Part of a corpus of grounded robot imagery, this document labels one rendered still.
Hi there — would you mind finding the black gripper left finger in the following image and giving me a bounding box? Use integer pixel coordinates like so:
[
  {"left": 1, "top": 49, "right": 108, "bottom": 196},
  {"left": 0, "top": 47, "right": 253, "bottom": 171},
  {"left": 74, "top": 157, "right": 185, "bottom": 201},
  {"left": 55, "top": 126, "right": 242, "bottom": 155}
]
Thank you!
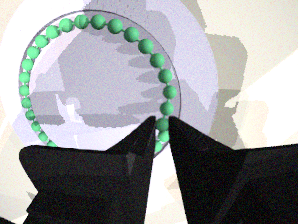
[{"left": 19, "top": 116, "right": 156, "bottom": 224}]

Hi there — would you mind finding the pale lavender round bead board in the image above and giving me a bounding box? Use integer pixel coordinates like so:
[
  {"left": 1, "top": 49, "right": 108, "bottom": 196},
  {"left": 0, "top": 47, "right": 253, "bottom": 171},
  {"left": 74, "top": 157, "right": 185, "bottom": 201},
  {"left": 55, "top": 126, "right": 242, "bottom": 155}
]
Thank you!
[{"left": 0, "top": 0, "right": 218, "bottom": 185}]

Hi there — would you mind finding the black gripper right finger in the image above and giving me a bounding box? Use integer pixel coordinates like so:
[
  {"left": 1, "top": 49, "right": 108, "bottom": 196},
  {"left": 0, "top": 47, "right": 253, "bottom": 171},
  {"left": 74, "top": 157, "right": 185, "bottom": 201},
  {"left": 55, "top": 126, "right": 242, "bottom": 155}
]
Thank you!
[{"left": 168, "top": 116, "right": 298, "bottom": 224}]

